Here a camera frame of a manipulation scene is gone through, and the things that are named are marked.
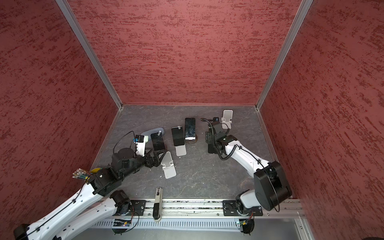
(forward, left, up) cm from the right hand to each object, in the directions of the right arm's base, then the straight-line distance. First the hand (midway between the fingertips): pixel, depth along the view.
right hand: (212, 137), depth 89 cm
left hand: (-14, +28, +9) cm, 33 cm away
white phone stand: (+20, -14, -4) cm, 25 cm away
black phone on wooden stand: (+8, +13, -1) cm, 16 cm away
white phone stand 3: (-15, +26, -5) cm, 31 cm away
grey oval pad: (+4, +39, +1) cm, 39 cm away
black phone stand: (+2, +21, 0) cm, 21 cm away
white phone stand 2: (-3, +20, -10) cm, 22 cm away
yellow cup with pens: (-22, +65, +6) cm, 69 cm away
